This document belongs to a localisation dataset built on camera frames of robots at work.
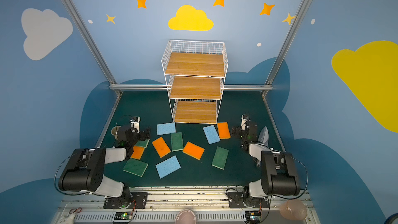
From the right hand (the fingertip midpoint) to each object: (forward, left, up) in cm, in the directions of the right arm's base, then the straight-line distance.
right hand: (243, 125), depth 95 cm
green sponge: (-12, +41, -4) cm, 42 cm away
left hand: (-4, +62, +1) cm, 62 cm away
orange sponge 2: (-16, +30, -5) cm, 34 cm away
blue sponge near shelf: (-2, +50, -5) cm, 50 cm away
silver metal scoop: (-3, -14, -7) cm, 16 cm away
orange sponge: (-15, +50, -5) cm, 52 cm away
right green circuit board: (-46, -1, -7) cm, 47 cm away
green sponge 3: (-28, +61, -4) cm, 67 cm away
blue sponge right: (-4, +19, -6) cm, 21 cm away
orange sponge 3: (-2, +11, -5) cm, 13 cm away
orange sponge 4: (-19, +63, -5) cm, 66 cm away
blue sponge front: (-27, +43, -5) cm, 51 cm away
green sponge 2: (-19, +14, -6) cm, 24 cm away
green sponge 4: (-15, +61, -3) cm, 63 cm away
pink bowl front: (-48, +30, -6) cm, 57 cm away
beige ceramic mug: (-8, +80, -1) cm, 81 cm away
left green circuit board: (-50, +60, -6) cm, 78 cm away
